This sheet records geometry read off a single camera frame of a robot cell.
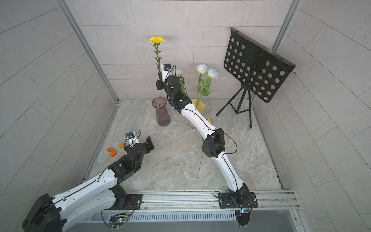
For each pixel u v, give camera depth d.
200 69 0.81
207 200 0.72
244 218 0.69
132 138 0.66
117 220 0.66
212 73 0.81
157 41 0.66
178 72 0.82
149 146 0.73
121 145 0.88
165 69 0.67
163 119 1.06
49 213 0.38
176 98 0.65
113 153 0.85
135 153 0.58
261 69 0.71
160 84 0.72
